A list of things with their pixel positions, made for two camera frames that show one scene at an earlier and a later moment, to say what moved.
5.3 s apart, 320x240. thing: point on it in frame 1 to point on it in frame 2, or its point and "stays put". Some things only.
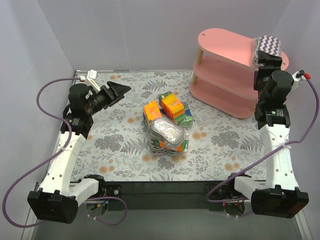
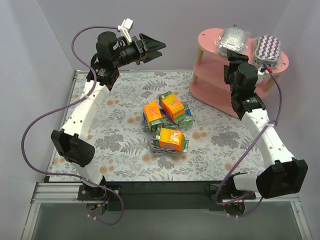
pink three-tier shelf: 223,75 stays put
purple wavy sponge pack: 268,44 stays put
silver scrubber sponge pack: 170,131 to 232,38
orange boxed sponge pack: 173,108 stays put
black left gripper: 110,94 to 141,50
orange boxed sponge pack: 151,111 stays put
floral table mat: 220,146 stays put
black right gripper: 269,62 to 236,57
